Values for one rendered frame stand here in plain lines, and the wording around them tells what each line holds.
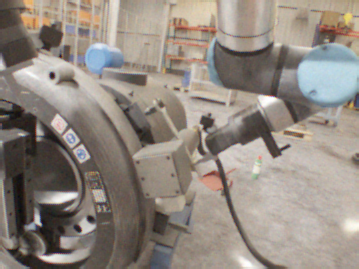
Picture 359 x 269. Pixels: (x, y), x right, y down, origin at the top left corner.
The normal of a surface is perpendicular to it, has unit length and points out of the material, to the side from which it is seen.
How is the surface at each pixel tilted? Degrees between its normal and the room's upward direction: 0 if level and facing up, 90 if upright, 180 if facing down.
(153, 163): 90
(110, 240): 90
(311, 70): 79
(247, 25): 129
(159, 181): 90
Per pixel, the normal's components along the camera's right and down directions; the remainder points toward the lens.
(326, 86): -0.30, 0.06
